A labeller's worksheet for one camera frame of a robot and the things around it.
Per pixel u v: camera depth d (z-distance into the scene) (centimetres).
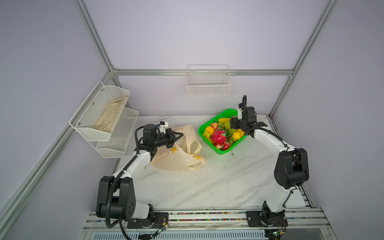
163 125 80
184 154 73
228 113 117
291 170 48
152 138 67
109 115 80
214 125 101
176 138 78
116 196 43
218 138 92
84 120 67
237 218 75
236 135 96
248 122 72
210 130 98
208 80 108
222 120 104
